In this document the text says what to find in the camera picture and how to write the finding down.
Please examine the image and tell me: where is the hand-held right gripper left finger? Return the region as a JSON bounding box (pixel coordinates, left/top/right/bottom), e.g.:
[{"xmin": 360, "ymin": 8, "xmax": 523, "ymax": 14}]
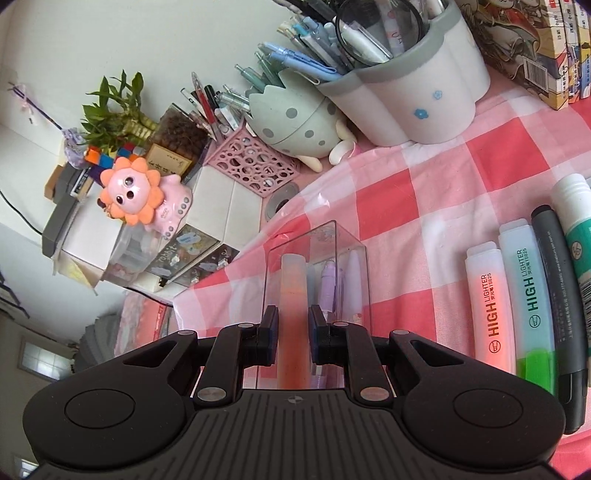
[{"xmin": 115, "ymin": 305, "xmax": 280, "ymax": 410}]

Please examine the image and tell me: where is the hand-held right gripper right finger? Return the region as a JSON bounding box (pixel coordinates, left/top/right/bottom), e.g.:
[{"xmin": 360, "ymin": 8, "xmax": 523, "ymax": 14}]
[{"xmin": 308, "ymin": 305, "xmax": 469, "ymax": 410}]

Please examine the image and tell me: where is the orange translucent pen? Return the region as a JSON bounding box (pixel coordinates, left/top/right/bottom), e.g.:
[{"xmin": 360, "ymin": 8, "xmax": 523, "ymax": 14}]
[{"xmin": 277, "ymin": 254, "xmax": 309, "ymax": 391}]

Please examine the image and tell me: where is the purple pen with white middle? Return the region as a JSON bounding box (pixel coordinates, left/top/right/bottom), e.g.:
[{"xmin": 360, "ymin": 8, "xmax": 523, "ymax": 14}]
[{"xmin": 314, "ymin": 260, "xmax": 347, "ymax": 388}]

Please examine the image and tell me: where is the clear plastic box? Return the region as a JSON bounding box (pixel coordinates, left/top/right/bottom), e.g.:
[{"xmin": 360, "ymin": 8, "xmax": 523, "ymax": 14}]
[{"xmin": 256, "ymin": 220, "xmax": 370, "ymax": 393}]

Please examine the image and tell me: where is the lavender printed pen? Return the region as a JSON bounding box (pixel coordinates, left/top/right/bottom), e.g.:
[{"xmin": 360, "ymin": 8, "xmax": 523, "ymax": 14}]
[{"xmin": 345, "ymin": 249, "xmax": 368, "ymax": 326}]

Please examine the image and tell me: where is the orange highlighter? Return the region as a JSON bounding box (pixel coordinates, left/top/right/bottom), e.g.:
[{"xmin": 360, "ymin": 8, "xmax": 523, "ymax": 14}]
[{"xmin": 464, "ymin": 242, "xmax": 517, "ymax": 374}]

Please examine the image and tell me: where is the green highlighter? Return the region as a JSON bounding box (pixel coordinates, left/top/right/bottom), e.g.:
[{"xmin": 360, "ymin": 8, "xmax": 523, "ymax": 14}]
[{"xmin": 498, "ymin": 219, "xmax": 557, "ymax": 395}]

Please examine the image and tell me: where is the black marker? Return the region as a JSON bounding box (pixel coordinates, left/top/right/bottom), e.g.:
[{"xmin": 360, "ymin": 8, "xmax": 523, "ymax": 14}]
[{"xmin": 531, "ymin": 204, "xmax": 591, "ymax": 435}]

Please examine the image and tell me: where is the green white glue stick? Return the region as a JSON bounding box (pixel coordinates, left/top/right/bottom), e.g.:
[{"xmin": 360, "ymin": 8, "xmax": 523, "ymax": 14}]
[{"xmin": 551, "ymin": 173, "xmax": 591, "ymax": 296}]

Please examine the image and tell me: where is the clear drawer organizer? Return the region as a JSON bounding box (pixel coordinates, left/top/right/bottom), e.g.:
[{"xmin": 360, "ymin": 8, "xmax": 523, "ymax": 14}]
[{"xmin": 104, "ymin": 224, "xmax": 241, "ymax": 291}]

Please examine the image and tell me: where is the grey tape roll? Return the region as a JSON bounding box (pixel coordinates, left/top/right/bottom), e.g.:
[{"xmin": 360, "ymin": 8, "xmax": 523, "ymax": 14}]
[{"xmin": 264, "ymin": 181, "xmax": 301, "ymax": 221}]

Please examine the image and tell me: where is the white drawer cabinet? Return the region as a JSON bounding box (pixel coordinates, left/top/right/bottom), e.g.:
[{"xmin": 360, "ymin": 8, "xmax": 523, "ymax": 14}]
[{"xmin": 60, "ymin": 164, "xmax": 269, "ymax": 278}]

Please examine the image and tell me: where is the red checkered tablecloth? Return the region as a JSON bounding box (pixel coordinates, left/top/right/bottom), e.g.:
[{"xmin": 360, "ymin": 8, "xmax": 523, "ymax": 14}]
[{"xmin": 173, "ymin": 85, "xmax": 591, "ymax": 472}]

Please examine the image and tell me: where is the pink perforated pen holder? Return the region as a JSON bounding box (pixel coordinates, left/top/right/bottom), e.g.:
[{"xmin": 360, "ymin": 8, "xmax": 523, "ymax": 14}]
[{"xmin": 203, "ymin": 127, "xmax": 301, "ymax": 198}]

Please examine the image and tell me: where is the brown printed card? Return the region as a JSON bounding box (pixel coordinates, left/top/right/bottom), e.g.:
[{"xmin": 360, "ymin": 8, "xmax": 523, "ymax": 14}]
[{"xmin": 144, "ymin": 143, "xmax": 194, "ymax": 182}]

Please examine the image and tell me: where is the pink orange lion toy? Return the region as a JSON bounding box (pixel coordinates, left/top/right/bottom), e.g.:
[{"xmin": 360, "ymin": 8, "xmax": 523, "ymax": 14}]
[{"xmin": 97, "ymin": 156, "xmax": 194, "ymax": 238}]

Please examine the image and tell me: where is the green egg-shaped pen holder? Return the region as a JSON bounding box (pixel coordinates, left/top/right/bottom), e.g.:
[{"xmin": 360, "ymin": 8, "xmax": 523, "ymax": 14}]
[{"xmin": 244, "ymin": 69, "xmax": 349, "ymax": 171}]

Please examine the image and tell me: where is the glass planter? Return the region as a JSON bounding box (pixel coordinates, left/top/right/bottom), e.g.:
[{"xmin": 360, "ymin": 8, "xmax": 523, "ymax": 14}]
[{"xmin": 151, "ymin": 102, "xmax": 218, "ymax": 183}]

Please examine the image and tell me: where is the window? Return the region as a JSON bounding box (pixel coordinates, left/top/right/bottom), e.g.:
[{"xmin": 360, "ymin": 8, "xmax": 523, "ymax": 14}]
[{"xmin": 18, "ymin": 336, "xmax": 77, "ymax": 381}]

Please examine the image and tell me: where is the grey box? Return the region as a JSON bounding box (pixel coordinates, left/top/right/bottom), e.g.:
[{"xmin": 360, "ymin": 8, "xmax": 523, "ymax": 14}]
[{"xmin": 41, "ymin": 194, "xmax": 90, "ymax": 258}]

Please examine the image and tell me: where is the bunch of red black pens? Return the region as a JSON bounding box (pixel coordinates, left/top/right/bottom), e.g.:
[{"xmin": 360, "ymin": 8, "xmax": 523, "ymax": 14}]
[{"xmin": 180, "ymin": 71, "xmax": 245, "ymax": 141}]

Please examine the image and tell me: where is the colourful puzzle cube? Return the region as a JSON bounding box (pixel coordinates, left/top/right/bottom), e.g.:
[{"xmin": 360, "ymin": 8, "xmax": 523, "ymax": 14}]
[{"xmin": 85, "ymin": 143, "xmax": 141, "ymax": 169}]

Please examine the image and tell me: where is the bunch of grey clear pens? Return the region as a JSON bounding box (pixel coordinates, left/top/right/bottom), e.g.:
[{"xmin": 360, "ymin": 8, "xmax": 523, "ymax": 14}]
[{"xmin": 224, "ymin": 65, "xmax": 278, "ymax": 109}]

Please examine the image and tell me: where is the white grey pen holder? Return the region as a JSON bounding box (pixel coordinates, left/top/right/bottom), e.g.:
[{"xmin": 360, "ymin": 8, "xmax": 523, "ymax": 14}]
[{"xmin": 316, "ymin": 2, "xmax": 491, "ymax": 146}]

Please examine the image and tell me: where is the bunch of assorted pens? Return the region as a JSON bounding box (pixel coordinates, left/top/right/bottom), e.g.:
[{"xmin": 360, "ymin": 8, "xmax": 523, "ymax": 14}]
[{"xmin": 256, "ymin": 0, "xmax": 448, "ymax": 86}]

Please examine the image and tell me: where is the green bamboo plant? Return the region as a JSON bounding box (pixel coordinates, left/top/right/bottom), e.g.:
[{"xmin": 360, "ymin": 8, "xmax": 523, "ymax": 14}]
[{"xmin": 82, "ymin": 70, "xmax": 160, "ymax": 153}]

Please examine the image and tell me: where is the purple hanging ornament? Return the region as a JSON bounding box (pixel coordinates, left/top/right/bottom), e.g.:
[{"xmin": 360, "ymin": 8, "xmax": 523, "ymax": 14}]
[{"xmin": 7, "ymin": 80, "xmax": 88, "ymax": 169}]

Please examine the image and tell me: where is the black magnifying glass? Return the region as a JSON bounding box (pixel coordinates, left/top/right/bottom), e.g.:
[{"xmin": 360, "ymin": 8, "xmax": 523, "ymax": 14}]
[{"xmin": 335, "ymin": 0, "xmax": 428, "ymax": 65}]

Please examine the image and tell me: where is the pink spine comic book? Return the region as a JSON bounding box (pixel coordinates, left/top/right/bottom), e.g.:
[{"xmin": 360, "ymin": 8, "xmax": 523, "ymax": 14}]
[{"xmin": 462, "ymin": 0, "xmax": 571, "ymax": 110}]

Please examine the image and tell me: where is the blue spine comic book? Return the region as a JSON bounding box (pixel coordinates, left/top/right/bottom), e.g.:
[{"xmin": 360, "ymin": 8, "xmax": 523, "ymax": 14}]
[{"xmin": 556, "ymin": 0, "xmax": 583, "ymax": 104}]

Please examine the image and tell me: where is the yellow spine comic book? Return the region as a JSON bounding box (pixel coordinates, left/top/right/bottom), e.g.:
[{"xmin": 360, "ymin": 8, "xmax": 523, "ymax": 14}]
[{"xmin": 575, "ymin": 0, "xmax": 591, "ymax": 100}]

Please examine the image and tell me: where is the black cable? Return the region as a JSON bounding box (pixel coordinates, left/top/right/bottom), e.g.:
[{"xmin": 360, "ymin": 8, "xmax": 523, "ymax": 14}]
[{"xmin": 0, "ymin": 188, "xmax": 47, "ymax": 237}]

